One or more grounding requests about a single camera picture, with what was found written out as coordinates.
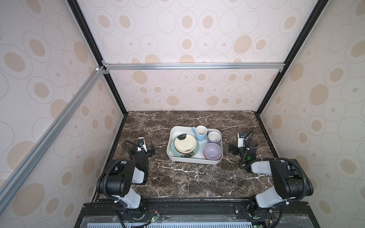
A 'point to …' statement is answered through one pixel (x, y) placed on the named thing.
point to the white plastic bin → (173, 131)
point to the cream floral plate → (185, 143)
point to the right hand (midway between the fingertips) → (237, 141)
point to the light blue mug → (200, 132)
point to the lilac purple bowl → (212, 151)
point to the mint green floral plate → (176, 153)
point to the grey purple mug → (214, 137)
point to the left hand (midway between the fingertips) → (146, 139)
